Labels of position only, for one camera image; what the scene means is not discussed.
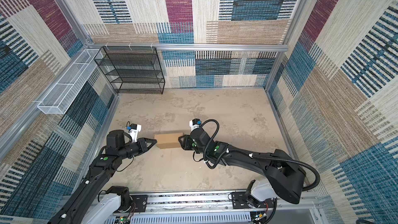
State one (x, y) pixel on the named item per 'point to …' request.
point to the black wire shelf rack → (132, 70)
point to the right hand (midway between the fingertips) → (181, 142)
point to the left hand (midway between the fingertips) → (156, 140)
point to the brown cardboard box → (166, 141)
